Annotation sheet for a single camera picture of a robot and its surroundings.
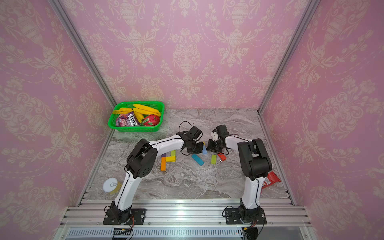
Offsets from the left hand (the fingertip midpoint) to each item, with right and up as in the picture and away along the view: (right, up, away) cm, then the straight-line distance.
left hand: (203, 152), depth 97 cm
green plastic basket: (-34, +33, +19) cm, 51 cm away
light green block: (-19, 0, -3) cm, 19 cm away
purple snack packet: (-52, +21, +9) cm, 57 cm away
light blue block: (+1, +1, -1) cm, 1 cm away
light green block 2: (+6, -4, -4) cm, 9 cm away
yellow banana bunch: (-47, +28, +12) cm, 56 cm away
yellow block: (-21, -4, -3) cm, 21 cm away
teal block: (-3, -4, -2) cm, 6 cm away
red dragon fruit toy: (-36, +21, +8) cm, 43 cm away
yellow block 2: (0, +6, -6) cm, 9 cm away
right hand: (0, +1, +1) cm, 2 cm away
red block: (+12, -3, -3) cm, 12 cm away
